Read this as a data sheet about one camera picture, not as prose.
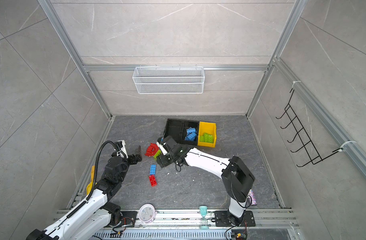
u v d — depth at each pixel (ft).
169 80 3.31
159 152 3.13
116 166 1.95
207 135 3.43
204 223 2.38
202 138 3.34
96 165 1.79
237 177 1.48
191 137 3.31
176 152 2.08
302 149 2.15
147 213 2.40
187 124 3.63
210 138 3.41
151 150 3.23
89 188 2.68
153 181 2.77
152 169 2.95
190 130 3.43
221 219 2.41
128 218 2.39
